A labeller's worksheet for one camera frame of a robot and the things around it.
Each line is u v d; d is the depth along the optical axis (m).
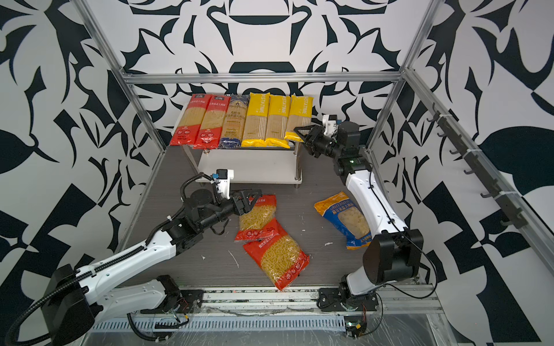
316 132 0.67
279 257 0.81
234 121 0.78
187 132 0.74
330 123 0.71
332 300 0.74
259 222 0.89
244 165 1.05
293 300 0.76
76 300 0.38
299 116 0.80
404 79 0.90
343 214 0.90
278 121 0.78
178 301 0.70
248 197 0.64
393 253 0.44
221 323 0.71
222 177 0.64
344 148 0.59
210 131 0.74
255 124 0.77
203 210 0.55
